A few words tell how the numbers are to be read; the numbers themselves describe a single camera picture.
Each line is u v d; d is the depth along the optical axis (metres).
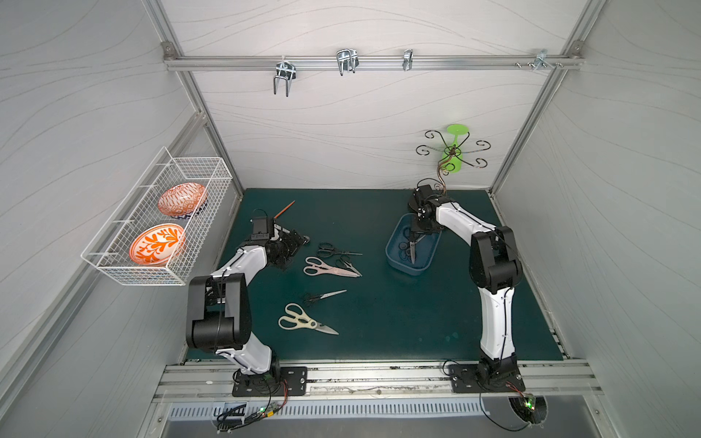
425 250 0.99
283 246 0.82
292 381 0.74
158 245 0.63
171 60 0.77
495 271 0.58
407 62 0.78
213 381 0.75
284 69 0.78
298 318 0.84
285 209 1.14
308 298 0.88
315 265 0.96
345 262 0.98
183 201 0.73
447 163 0.96
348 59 0.76
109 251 0.56
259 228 0.75
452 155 0.91
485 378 0.66
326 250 1.01
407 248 0.99
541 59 0.76
